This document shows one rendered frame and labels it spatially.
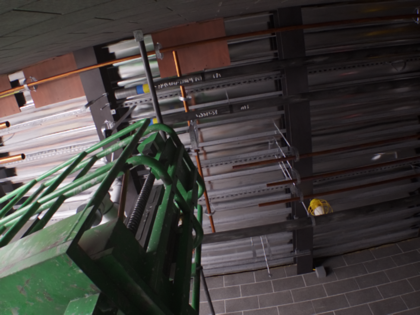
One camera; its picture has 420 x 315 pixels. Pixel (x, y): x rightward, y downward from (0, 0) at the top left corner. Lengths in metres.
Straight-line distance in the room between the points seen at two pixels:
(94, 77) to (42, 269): 2.19
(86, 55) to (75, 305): 2.29
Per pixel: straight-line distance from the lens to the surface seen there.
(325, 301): 3.69
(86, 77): 2.80
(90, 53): 2.76
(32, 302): 0.93
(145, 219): 1.23
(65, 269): 0.76
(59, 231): 0.87
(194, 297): 1.34
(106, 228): 0.89
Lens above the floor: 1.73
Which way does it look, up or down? 66 degrees up
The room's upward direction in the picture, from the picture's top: straight up
